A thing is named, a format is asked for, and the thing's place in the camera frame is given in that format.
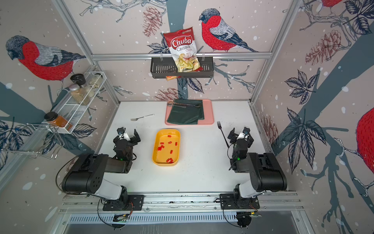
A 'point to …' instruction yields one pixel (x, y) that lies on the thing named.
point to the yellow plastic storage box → (166, 146)
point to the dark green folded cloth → (189, 115)
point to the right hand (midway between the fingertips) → (240, 129)
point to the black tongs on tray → (181, 105)
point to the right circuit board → (244, 218)
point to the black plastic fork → (220, 127)
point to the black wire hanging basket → (160, 68)
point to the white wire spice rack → (72, 111)
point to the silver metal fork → (135, 119)
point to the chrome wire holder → (46, 139)
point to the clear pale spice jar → (96, 81)
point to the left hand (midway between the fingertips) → (130, 128)
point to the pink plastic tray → (208, 114)
